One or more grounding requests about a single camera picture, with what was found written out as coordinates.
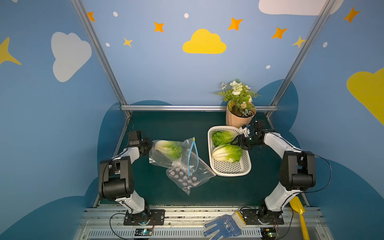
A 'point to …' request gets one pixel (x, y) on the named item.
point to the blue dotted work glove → (228, 225)
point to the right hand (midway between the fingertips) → (236, 143)
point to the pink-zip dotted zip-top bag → (197, 171)
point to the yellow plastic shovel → (296, 204)
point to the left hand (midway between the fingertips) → (155, 141)
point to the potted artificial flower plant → (240, 109)
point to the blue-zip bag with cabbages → (182, 155)
